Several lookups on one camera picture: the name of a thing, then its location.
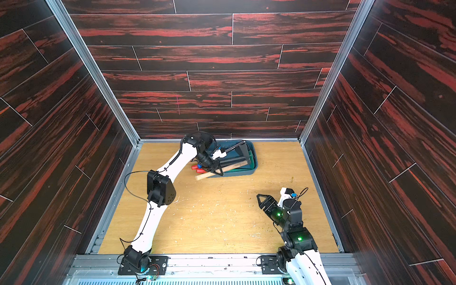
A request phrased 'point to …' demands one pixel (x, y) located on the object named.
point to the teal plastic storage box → (220, 154)
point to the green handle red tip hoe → (252, 167)
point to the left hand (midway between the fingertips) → (222, 174)
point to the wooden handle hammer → (237, 154)
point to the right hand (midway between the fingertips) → (264, 197)
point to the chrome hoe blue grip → (241, 147)
